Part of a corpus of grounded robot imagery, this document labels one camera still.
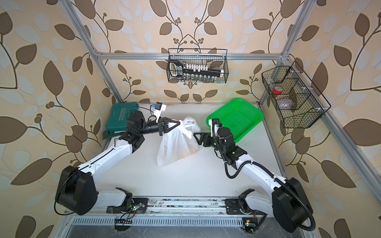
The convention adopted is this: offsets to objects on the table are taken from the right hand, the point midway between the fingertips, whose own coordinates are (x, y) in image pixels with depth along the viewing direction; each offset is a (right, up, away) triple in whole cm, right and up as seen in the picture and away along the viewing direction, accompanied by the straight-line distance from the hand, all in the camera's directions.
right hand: (199, 134), depth 80 cm
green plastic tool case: (-58, +7, +25) cm, 63 cm away
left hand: (-11, +7, -11) cm, 17 cm away
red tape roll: (+44, +24, +1) cm, 50 cm away
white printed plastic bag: (-11, -4, -3) cm, 12 cm away
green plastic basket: (+30, +11, +31) cm, 45 cm away
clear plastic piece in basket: (+43, +16, -6) cm, 47 cm away
